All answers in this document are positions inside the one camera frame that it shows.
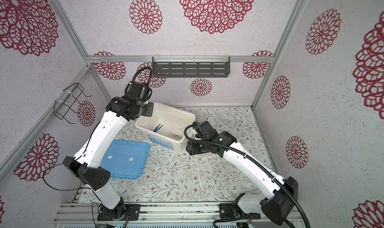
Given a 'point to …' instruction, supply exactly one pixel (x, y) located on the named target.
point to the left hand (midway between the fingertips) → (145, 110)
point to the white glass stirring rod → (198, 171)
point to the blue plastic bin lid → (125, 159)
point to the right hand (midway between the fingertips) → (190, 146)
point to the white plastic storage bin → (167, 125)
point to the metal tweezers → (176, 136)
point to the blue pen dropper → (156, 128)
